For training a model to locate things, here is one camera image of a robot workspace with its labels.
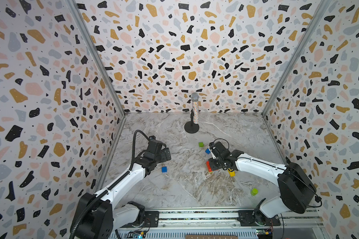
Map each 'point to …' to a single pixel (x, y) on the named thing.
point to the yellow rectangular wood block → (232, 174)
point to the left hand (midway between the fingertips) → (162, 151)
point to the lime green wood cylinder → (254, 191)
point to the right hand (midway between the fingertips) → (209, 160)
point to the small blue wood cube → (164, 169)
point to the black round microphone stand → (190, 127)
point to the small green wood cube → (201, 144)
